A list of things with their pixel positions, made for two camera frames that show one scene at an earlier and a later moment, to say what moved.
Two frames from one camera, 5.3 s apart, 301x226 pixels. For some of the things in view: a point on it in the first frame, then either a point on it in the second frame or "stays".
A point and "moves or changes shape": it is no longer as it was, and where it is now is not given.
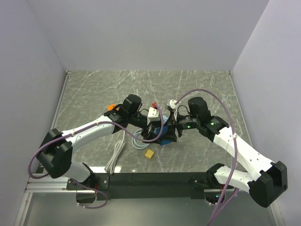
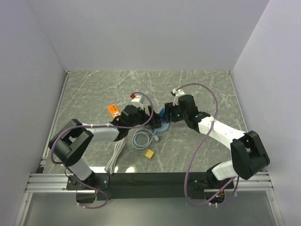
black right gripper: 170,134 to 170,108
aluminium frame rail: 41,182 stays
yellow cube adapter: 148,153 stays
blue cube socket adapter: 162,141 moves or changes shape
